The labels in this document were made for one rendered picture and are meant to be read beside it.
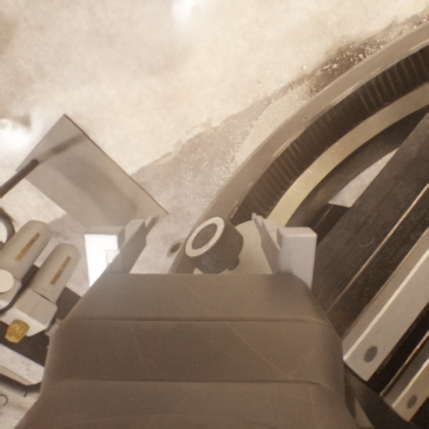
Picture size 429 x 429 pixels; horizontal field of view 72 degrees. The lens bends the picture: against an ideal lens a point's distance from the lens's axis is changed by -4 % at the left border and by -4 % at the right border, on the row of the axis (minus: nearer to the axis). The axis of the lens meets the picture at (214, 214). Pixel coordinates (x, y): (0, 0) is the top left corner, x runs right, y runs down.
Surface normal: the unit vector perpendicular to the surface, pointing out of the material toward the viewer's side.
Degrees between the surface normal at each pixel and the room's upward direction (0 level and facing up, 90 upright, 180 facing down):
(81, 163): 0
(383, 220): 90
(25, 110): 0
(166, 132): 0
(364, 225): 90
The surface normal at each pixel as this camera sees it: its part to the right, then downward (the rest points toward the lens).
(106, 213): -0.11, 0.62
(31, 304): 0.77, -0.44
